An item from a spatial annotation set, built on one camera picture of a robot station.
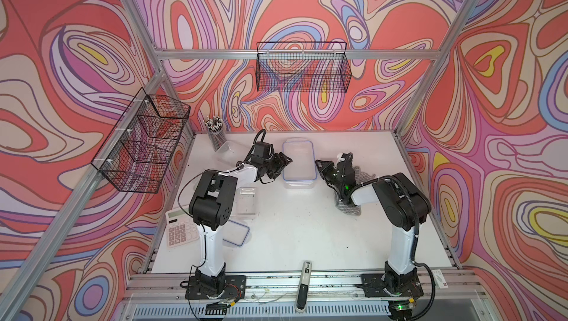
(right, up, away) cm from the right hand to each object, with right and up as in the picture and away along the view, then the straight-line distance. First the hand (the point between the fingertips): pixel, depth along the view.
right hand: (314, 166), depth 98 cm
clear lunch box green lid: (-43, +8, +11) cm, 45 cm away
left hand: (-10, +1, 0) cm, 10 cm away
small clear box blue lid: (-30, -18, -3) cm, 35 cm away
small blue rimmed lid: (-33, -26, -12) cm, 44 cm away
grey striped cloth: (+21, -5, +1) cm, 21 cm away
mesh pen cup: (-45, +16, +1) cm, 47 cm away
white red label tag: (+40, -37, -24) cm, 60 cm away
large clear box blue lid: (-5, -3, +5) cm, 8 cm away
